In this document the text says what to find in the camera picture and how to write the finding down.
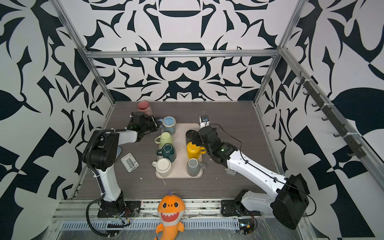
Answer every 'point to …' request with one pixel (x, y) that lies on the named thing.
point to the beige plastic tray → (178, 167)
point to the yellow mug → (194, 151)
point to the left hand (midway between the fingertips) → (163, 112)
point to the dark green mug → (167, 151)
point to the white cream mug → (162, 166)
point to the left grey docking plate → (129, 162)
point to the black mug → (188, 135)
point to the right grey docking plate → (230, 172)
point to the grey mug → (193, 166)
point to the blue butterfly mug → (168, 124)
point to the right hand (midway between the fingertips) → (200, 129)
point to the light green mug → (165, 138)
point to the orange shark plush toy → (171, 211)
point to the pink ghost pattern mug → (144, 106)
